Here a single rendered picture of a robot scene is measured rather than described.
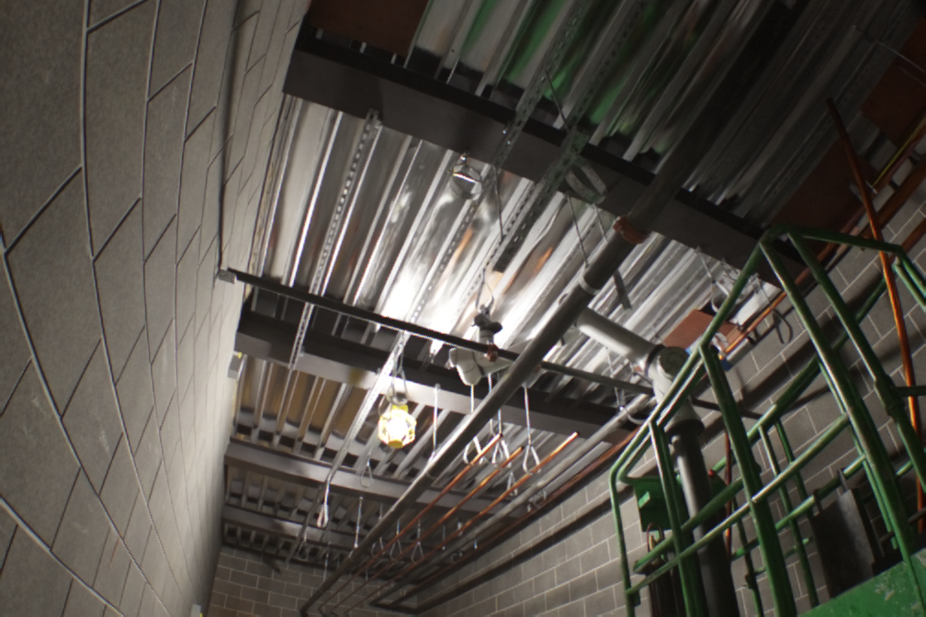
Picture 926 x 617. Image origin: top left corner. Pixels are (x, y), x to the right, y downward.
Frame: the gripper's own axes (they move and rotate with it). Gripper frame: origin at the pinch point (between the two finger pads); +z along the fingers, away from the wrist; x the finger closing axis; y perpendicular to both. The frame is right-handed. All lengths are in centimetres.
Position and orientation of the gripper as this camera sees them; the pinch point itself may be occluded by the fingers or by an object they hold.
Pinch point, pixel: (484, 309)
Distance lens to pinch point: 269.7
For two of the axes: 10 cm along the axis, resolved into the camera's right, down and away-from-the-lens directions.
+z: 0.0, -6.7, 7.5
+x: 6.2, 5.9, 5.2
